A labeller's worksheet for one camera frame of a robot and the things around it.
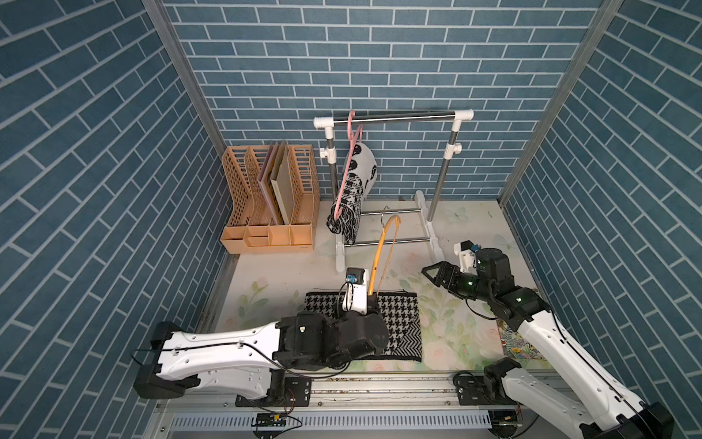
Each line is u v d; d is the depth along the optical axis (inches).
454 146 31.7
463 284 26.2
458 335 33.3
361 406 28.5
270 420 28.2
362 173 35.0
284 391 25.6
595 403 16.1
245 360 16.0
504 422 27.6
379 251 41.5
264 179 34.0
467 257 27.3
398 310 34.1
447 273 26.2
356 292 20.7
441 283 26.1
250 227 39.8
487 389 26.1
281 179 34.1
